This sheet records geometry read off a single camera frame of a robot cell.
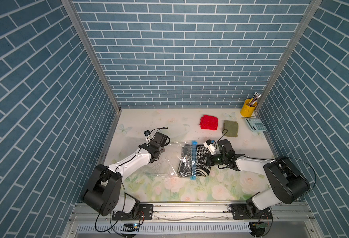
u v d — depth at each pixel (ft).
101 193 1.37
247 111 3.71
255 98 3.55
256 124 3.59
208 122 3.51
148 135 2.58
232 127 3.43
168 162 2.84
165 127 2.46
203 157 2.76
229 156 2.37
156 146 2.23
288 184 1.48
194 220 2.38
